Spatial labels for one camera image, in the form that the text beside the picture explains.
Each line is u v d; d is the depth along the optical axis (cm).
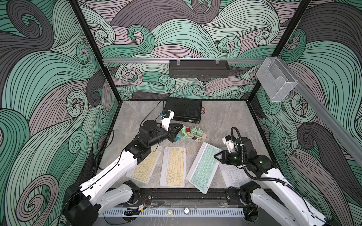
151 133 53
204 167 76
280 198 47
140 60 179
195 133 93
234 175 80
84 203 37
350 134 53
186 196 74
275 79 79
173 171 81
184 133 78
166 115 59
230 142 70
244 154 57
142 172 82
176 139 92
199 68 96
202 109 114
